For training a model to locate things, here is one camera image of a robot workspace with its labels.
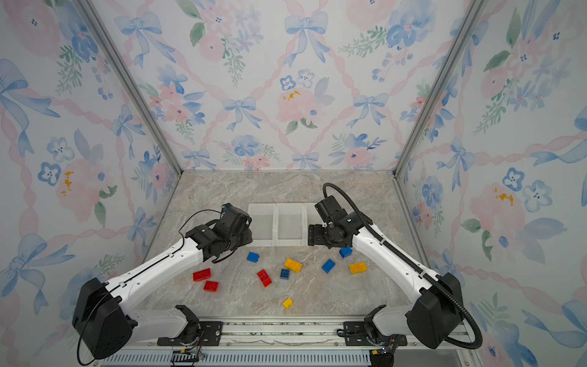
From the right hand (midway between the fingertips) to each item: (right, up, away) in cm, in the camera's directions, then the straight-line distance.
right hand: (319, 237), depth 80 cm
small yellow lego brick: (-11, -23, 0) cm, 25 cm away
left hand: (-25, +1, +2) cm, 25 cm away
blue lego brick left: (-26, -10, +11) cm, 30 cm away
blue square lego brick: (+4, -12, +8) cm, 15 cm away
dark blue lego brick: (-12, -15, +6) cm, 20 cm away
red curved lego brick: (-20, -16, +5) cm, 26 cm away
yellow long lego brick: (-10, -12, +8) cm, 17 cm away
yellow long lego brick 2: (+15, -13, +8) cm, 21 cm away
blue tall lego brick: (+11, -8, +10) cm, 17 cm away
